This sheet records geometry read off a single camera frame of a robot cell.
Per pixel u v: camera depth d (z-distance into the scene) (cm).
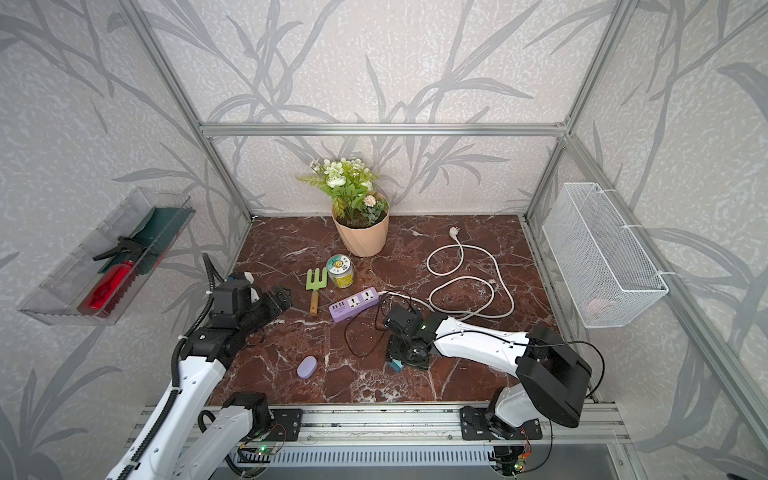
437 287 99
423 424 75
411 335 62
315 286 100
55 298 57
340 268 94
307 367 81
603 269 62
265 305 69
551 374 42
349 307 92
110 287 59
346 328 91
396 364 81
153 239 72
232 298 57
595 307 72
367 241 99
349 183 91
